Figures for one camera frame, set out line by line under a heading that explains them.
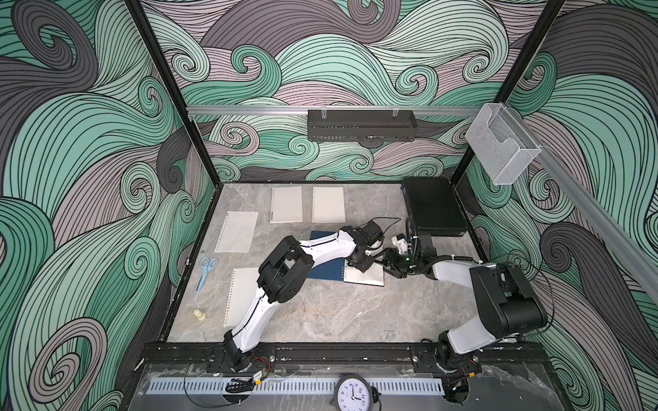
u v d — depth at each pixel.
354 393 0.66
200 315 0.79
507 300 0.45
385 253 0.84
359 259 0.81
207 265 0.92
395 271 0.83
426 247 0.74
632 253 0.52
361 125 0.95
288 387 0.70
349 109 0.92
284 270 0.55
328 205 1.11
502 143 0.78
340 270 0.90
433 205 1.22
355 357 0.75
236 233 1.03
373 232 0.76
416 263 0.73
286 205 1.11
